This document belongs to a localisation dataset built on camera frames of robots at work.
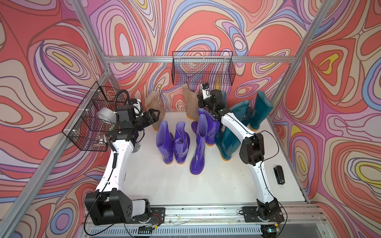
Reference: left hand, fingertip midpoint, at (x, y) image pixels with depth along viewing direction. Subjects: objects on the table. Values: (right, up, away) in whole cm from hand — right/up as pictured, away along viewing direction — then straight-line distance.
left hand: (157, 113), depth 76 cm
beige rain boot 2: (-6, +8, +14) cm, 18 cm away
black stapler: (+69, -34, +8) cm, 77 cm away
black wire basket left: (-34, -9, -5) cm, 35 cm away
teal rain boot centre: (+47, +3, +11) cm, 48 cm away
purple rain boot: (+5, -14, -4) cm, 15 cm away
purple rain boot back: (+31, -7, +8) cm, 33 cm away
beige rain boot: (+18, +11, +23) cm, 31 cm away
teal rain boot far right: (+61, +5, +13) cm, 62 cm away
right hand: (+22, +12, +20) cm, 32 cm away
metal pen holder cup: (-18, -21, +20) cm, 35 cm away
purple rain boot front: (+22, -27, +11) cm, 36 cm away
